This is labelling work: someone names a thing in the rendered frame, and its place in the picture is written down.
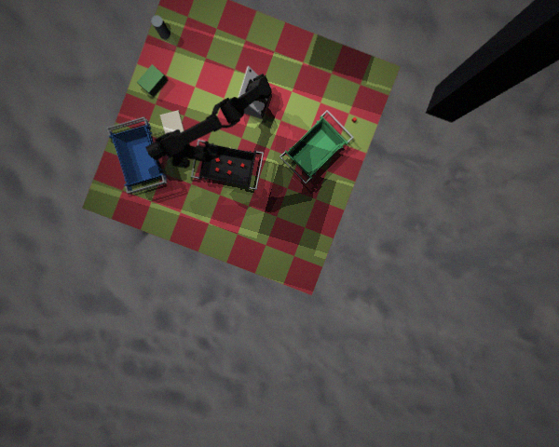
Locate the green cube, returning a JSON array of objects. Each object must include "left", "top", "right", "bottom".
[{"left": 137, "top": 65, "right": 169, "bottom": 97}]

